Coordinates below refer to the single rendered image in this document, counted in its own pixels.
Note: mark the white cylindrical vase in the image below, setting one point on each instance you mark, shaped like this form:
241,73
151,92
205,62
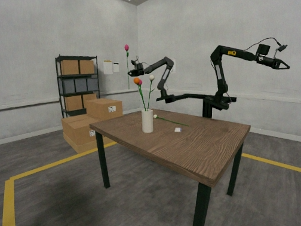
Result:
147,121

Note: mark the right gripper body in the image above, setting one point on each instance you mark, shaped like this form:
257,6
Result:
137,72

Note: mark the white flower with green stem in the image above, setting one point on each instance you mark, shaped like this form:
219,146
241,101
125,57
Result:
151,77

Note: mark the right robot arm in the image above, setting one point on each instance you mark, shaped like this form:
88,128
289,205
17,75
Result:
153,67

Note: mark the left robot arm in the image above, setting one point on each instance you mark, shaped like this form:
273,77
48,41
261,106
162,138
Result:
216,58

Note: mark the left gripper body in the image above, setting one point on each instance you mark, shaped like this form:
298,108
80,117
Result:
270,62

